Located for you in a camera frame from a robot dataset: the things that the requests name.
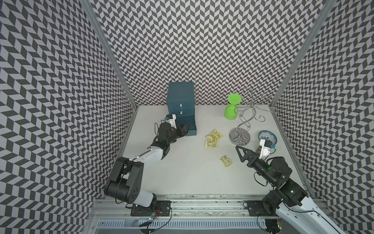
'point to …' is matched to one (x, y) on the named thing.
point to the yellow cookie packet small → (211, 144)
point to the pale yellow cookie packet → (226, 161)
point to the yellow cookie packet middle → (211, 138)
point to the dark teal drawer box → (180, 102)
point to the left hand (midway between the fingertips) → (188, 125)
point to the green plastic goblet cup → (231, 111)
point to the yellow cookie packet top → (216, 134)
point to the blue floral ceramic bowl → (268, 135)
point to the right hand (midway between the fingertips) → (238, 151)
